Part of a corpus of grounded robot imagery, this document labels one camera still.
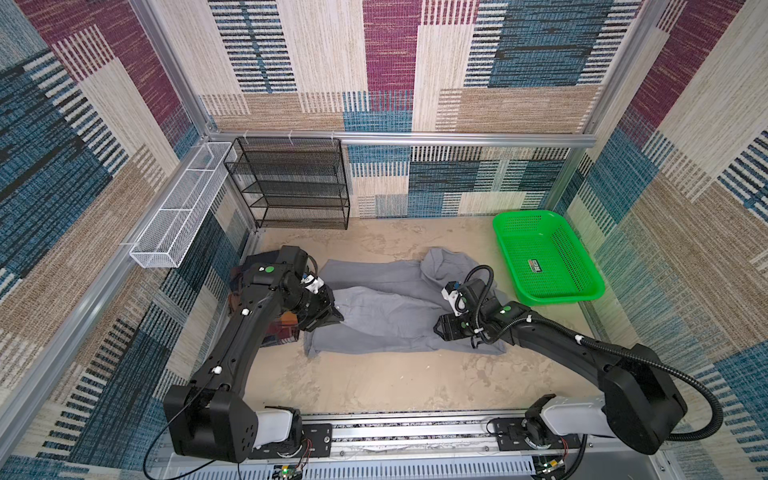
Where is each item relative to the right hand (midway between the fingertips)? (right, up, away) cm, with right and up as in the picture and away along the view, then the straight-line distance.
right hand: (445, 331), depth 85 cm
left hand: (-27, +7, -11) cm, 30 cm away
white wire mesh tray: (-67, +27, -13) cm, 73 cm away
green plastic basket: (+38, +19, +21) cm, 47 cm away
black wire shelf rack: (-51, +47, +26) cm, 74 cm away
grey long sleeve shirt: (-15, +7, 0) cm, 17 cm away
